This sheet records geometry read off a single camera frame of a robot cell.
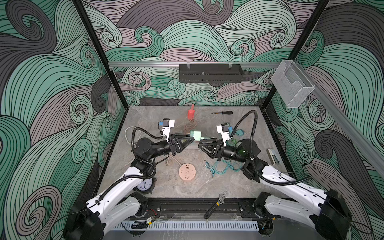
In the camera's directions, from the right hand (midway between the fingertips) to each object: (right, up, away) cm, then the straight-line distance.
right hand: (200, 146), depth 61 cm
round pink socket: (-6, -19, +22) cm, 30 cm away
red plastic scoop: (-3, +16, +53) cm, 55 cm away
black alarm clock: (-28, -25, +18) cm, 41 cm away
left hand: (-3, +3, -2) cm, 5 cm away
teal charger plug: (+31, +2, +42) cm, 53 cm away
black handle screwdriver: (+23, +16, +55) cm, 62 cm away
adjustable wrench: (+12, -31, +15) cm, 37 cm away
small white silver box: (+47, -12, +29) cm, 57 cm away
